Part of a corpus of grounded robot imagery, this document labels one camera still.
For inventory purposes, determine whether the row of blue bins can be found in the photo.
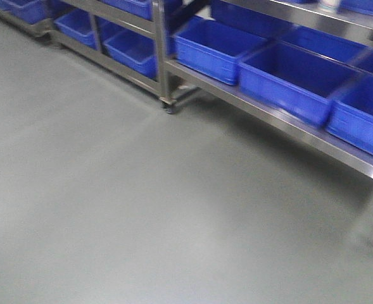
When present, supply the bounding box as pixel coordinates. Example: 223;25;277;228
53;0;158;80
172;0;373;164
0;0;49;25

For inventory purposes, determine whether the white cylindrical container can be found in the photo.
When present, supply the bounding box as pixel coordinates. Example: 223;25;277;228
318;0;339;13

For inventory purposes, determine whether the steel rack on castors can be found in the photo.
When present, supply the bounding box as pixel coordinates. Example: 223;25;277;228
165;0;373;258
0;0;53;38
48;0;178;115

